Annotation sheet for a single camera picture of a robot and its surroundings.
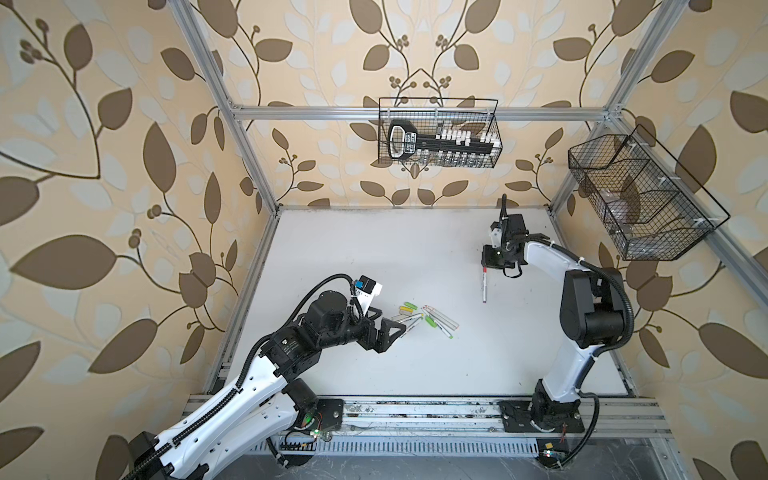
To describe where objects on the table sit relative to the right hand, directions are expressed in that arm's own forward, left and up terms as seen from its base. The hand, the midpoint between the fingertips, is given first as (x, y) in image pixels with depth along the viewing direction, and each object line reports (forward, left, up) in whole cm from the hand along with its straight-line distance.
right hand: (487, 263), depth 98 cm
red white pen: (-7, +2, -4) cm, 8 cm away
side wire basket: (-5, -33, +29) cm, 44 cm away
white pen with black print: (-16, +26, -5) cm, 31 cm away
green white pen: (-20, +17, -5) cm, 27 cm away
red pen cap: (-2, +1, 0) cm, 3 cm away
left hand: (-26, +31, +16) cm, 44 cm away
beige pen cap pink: (-15, +29, -5) cm, 33 cm away
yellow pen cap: (-13, +28, -6) cm, 31 cm away
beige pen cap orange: (-16, +30, -6) cm, 35 cm away
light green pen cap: (-12, +25, -5) cm, 28 cm away
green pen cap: (-18, +20, -5) cm, 27 cm away
